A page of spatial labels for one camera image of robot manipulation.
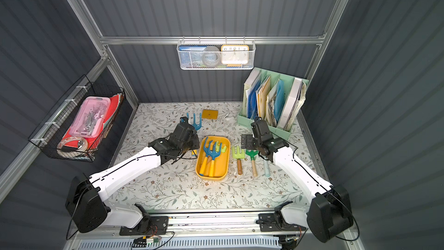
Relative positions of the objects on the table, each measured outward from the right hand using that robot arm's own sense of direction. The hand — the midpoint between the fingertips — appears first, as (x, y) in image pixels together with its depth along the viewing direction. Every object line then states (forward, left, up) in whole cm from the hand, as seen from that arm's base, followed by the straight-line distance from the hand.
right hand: (256, 138), depth 84 cm
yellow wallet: (+28, +27, -14) cm, 41 cm away
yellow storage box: (-7, +17, -15) cm, 24 cm away
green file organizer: (+23, -4, +4) cm, 24 cm away
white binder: (+18, -20, +9) cm, 28 cm away
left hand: (-1, +29, +2) cm, 29 cm away
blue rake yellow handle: (-2, +26, -12) cm, 29 cm away
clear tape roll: (-12, +77, +15) cm, 80 cm away
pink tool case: (-2, +72, +16) cm, 74 cm away
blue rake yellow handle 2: (-2, +22, -13) cm, 26 cm away
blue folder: (+21, -14, +6) cm, 26 cm away
